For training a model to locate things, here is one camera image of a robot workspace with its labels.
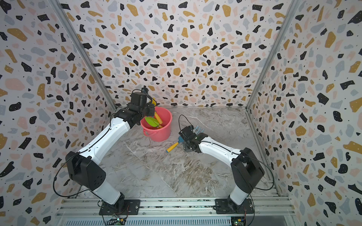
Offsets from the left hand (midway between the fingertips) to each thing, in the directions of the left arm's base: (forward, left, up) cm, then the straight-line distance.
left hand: (151, 105), depth 82 cm
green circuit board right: (-54, -46, -31) cm, 77 cm away
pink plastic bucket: (-11, -1, -14) cm, 18 cm away
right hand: (-15, -24, -21) cm, 35 cm away
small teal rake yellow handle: (-6, -16, -29) cm, 33 cm away
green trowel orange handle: (+2, +3, -18) cm, 18 cm away
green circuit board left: (-53, +14, -30) cm, 62 cm away
